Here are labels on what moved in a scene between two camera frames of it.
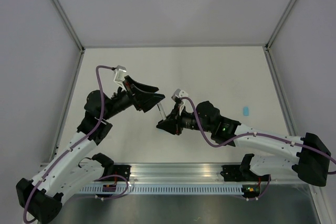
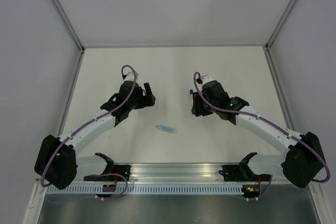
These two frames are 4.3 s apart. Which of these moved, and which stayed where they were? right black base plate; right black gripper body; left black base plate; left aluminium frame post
Moved: right black gripper body
Stayed: right black base plate; left black base plate; left aluminium frame post
